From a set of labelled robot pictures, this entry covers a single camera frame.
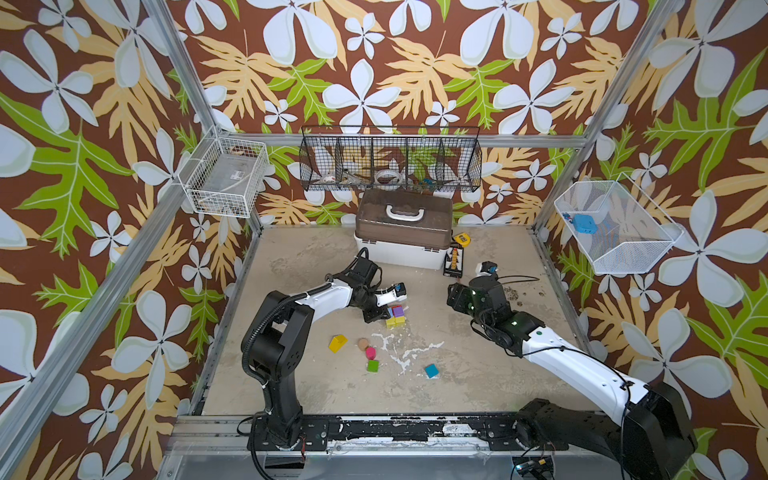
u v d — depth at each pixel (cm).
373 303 82
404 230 93
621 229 81
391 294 82
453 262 108
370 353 87
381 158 97
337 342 88
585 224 86
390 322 91
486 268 72
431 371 85
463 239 115
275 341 49
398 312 91
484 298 61
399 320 93
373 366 86
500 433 74
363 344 88
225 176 86
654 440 40
